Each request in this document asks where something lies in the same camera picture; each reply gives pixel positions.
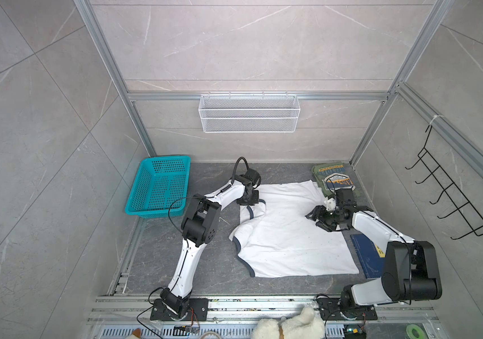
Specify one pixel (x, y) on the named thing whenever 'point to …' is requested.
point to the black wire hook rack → (461, 204)
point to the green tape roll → (414, 332)
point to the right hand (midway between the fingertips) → (313, 218)
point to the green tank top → (332, 177)
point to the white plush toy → (303, 325)
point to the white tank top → (277, 237)
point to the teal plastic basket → (160, 188)
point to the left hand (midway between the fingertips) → (256, 198)
